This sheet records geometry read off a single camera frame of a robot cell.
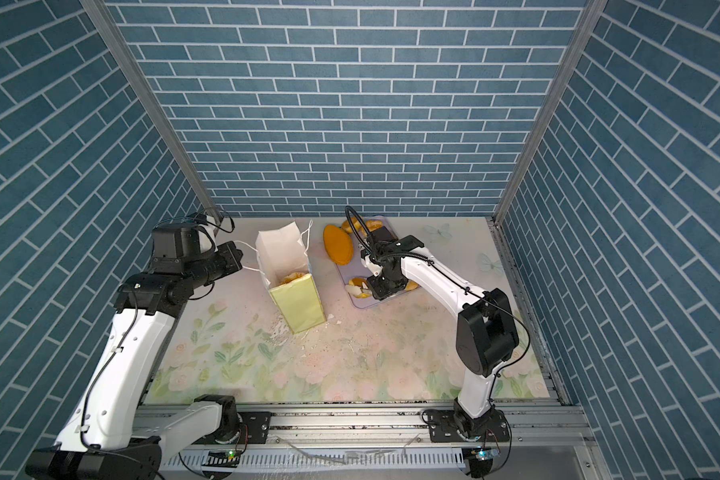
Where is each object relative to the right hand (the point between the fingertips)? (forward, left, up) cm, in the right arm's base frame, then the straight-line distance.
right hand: (377, 288), depth 87 cm
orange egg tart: (+3, +6, -4) cm, 8 cm away
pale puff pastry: (+33, +4, -7) cm, 34 cm away
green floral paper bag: (+8, +31, -2) cm, 32 cm away
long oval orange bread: (+23, +16, -8) cm, 29 cm away
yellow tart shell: (+32, +15, -7) cm, 36 cm away
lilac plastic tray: (+37, 0, -10) cm, 39 cm away
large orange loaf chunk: (+4, +28, -3) cm, 28 cm away
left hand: (-4, +32, +20) cm, 37 cm away
